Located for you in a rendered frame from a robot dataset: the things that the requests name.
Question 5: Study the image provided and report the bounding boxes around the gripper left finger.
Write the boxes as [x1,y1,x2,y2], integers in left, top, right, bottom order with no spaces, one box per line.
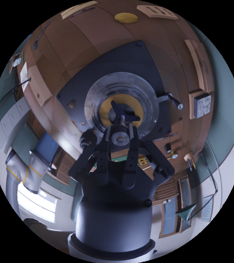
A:
[68,125,112,187]

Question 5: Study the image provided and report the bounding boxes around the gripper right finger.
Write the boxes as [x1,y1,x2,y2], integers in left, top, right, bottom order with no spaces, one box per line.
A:
[122,123,176,190]

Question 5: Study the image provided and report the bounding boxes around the brass centre disc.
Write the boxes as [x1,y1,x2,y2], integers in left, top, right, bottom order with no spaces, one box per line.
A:
[99,95,144,132]

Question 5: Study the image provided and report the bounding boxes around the dark three-lobe clamp knob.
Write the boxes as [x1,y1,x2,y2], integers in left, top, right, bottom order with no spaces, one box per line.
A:
[110,100,141,124]

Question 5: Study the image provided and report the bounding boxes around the steel clamp lever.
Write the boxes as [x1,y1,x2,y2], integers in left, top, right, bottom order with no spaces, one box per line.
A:
[157,93,184,110]

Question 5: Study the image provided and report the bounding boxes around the round steel die plate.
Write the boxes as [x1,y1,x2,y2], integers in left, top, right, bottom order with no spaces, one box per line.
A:
[84,72,160,139]

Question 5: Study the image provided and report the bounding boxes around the dark staking set base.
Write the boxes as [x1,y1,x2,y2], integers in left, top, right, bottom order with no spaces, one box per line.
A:
[56,40,172,153]

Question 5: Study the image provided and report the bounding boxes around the wooden punch rack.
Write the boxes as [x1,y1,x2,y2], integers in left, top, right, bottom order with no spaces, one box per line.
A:
[136,4,179,21]

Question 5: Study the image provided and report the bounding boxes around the black round knob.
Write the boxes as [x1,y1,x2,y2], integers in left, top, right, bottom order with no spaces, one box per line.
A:
[79,131,98,150]

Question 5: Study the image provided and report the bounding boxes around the wooden drawer cabinet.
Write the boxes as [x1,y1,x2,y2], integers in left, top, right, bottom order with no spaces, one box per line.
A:
[53,148,75,187]

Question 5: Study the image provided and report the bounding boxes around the steel tweezers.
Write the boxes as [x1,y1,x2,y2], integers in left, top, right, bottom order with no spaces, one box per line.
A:
[153,132,180,143]

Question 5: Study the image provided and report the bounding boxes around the wooden glass door cabinet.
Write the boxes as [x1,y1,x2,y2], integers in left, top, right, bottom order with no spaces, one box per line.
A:
[159,176,192,239]

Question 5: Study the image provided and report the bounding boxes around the green desk lamp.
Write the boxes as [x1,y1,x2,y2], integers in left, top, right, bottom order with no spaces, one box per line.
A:
[175,148,219,222]

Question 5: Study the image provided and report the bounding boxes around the window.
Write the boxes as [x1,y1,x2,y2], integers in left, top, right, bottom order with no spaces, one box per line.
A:
[17,182,58,223]

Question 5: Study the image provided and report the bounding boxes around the grey box on wooden base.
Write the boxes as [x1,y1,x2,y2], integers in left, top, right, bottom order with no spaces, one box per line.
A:
[188,90,212,120]

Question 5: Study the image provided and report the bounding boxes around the light wooden block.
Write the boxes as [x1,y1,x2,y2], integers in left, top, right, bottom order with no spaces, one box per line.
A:
[27,65,54,108]

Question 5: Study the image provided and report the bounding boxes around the grey drawer cabinet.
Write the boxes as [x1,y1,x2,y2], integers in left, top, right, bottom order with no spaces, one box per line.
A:
[0,96,32,155]

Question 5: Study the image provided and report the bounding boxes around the black pen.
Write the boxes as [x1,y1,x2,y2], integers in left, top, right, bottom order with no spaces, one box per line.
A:
[14,77,32,91]

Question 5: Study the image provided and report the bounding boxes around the white paper sheet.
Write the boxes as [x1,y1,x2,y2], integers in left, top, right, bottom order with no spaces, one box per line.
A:
[20,61,30,92]

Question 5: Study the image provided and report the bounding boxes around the long wooden tray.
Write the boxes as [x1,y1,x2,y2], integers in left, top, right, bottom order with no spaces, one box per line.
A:
[184,38,215,93]

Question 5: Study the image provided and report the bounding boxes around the dark slim hand tool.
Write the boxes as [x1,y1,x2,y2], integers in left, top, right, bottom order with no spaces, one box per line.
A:
[32,20,54,50]

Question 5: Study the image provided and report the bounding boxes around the yellow round pad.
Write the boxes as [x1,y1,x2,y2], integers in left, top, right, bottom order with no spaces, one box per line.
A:
[114,12,139,24]

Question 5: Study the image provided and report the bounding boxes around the dark slim tool on mat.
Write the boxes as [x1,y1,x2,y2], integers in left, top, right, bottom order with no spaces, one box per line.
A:
[69,6,96,18]

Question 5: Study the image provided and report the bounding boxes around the cream bench mat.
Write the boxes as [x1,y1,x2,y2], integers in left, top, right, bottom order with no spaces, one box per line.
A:
[61,0,98,20]

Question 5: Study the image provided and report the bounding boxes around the wall poster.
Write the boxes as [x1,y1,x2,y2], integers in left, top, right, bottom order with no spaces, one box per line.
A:
[201,195,214,223]

